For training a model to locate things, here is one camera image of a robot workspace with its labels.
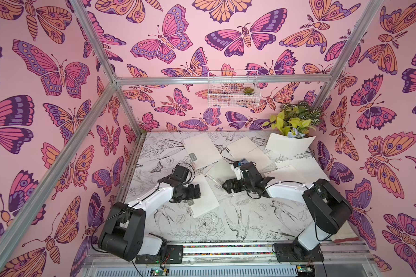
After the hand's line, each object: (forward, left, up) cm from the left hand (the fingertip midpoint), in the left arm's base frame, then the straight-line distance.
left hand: (194, 193), depth 89 cm
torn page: (+26, -59, +7) cm, 65 cm away
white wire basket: (+47, -21, +31) cm, 60 cm away
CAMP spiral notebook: (+34, -31, -4) cm, 46 cm away
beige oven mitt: (-18, -70, -2) cm, 73 cm away
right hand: (+6, -19, +2) cm, 20 cm away
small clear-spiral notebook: (-2, -7, -3) cm, 8 cm away
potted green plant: (+31, -53, +22) cm, 66 cm away
